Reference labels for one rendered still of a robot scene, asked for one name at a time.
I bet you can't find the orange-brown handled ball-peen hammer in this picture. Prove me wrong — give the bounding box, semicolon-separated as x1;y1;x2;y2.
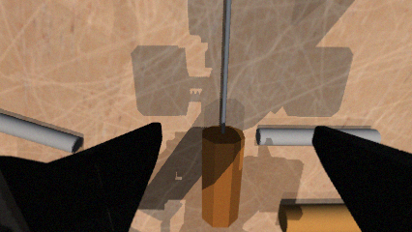
279;204;362;232

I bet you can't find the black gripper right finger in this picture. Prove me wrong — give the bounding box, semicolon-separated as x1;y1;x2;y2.
312;126;412;232

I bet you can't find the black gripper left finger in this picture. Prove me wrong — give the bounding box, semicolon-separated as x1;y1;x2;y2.
0;122;162;232

